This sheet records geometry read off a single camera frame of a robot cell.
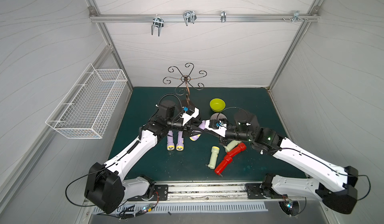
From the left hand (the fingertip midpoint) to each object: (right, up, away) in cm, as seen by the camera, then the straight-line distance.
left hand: (204, 129), depth 67 cm
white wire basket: (-55, +9, +3) cm, 56 cm away
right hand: (+1, +1, -2) cm, 3 cm away
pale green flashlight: (+7, -19, +17) cm, 26 cm away
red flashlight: (+14, -20, +15) cm, 29 cm away
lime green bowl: (+12, +10, +41) cm, 44 cm away
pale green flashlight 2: (+17, -14, +20) cm, 30 cm away
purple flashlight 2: (-13, -13, +20) cm, 27 cm away
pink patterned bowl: (+11, +3, +32) cm, 34 cm away
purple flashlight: (-19, -13, +20) cm, 30 cm away
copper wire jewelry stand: (-9, +25, +16) cm, 31 cm away
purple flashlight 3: (-4, -4, +1) cm, 5 cm away
